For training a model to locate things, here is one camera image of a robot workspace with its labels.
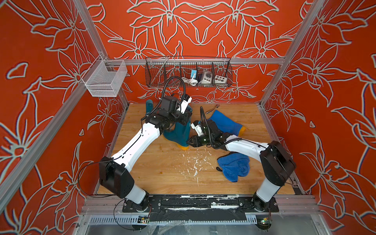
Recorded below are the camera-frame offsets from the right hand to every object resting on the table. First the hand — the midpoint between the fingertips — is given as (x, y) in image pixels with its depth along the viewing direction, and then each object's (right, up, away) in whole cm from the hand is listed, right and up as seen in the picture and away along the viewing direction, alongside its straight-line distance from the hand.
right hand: (185, 142), depth 83 cm
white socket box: (+23, +40, +12) cm, 48 cm away
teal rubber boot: (-3, +4, +3) cm, 6 cm away
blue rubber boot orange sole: (+30, +9, +23) cm, 39 cm away
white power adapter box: (+14, +40, +8) cm, 43 cm away
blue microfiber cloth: (+28, -13, -1) cm, 31 cm away
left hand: (+3, +18, -6) cm, 19 cm away
